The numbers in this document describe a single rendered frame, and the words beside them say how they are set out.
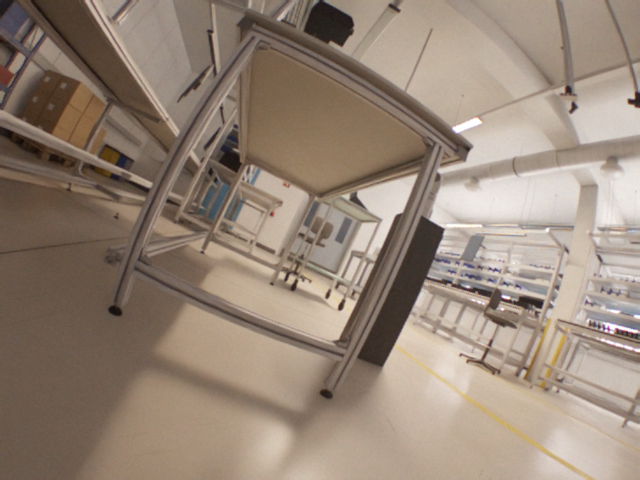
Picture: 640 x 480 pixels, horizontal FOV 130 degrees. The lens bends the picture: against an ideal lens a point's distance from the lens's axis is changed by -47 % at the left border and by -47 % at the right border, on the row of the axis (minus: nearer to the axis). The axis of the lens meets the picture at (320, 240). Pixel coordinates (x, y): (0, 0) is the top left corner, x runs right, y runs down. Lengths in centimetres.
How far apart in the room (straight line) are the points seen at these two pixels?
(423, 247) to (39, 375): 161
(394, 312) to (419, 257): 33
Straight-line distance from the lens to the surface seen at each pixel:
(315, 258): 819
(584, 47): 412
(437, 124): 102
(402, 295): 155
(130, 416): 57
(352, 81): 92
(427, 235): 159
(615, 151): 451
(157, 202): 79
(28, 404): 55
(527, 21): 396
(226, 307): 78
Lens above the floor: 40
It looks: 4 degrees up
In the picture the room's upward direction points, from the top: 25 degrees clockwise
